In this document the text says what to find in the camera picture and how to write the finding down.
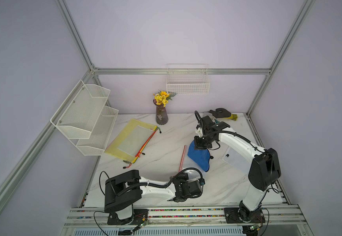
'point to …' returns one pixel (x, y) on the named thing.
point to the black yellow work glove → (220, 112)
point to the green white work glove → (216, 121)
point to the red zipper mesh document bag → (182, 158)
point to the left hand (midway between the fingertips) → (182, 177)
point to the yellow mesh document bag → (131, 140)
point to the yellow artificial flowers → (161, 98)
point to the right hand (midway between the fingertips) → (196, 149)
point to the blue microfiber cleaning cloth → (201, 157)
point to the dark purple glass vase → (161, 116)
